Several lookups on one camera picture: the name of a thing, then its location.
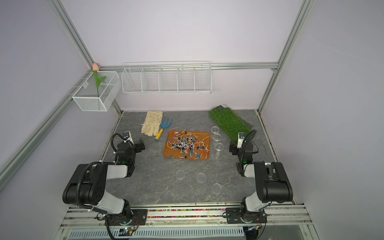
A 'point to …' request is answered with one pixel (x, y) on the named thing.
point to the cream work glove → (151, 123)
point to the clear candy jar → (217, 137)
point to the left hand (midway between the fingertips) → (134, 139)
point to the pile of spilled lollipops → (186, 144)
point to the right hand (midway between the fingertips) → (238, 139)
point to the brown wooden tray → (169, 136)
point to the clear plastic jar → (219, 146)
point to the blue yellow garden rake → (163, 125)
